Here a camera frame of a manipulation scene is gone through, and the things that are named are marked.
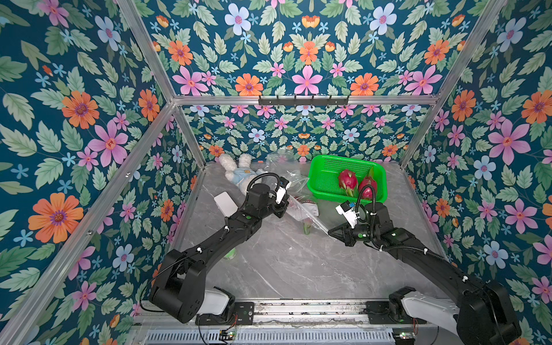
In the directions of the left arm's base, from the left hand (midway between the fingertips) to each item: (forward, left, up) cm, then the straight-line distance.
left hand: (288, 193), depth 83 cm
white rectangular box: (+6, +29, -14) cm, 32 cm away
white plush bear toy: (+21, +21, -10) cm, 32 cm away
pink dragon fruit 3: (+1, -9, -8) cm, 12 cm away
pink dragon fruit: (+15, -30, -13) cm, 36 cm away
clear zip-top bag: (+38, 0, -21) cm, 43 cm away
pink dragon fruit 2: (+6, -37, -12) cm, 40 cm away
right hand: (-14, -16, -5) cm, 22 cm away
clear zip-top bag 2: (-7, -6, -3) cm, 10 cm away
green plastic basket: (+23, -20, -18) cm, 36 cm away
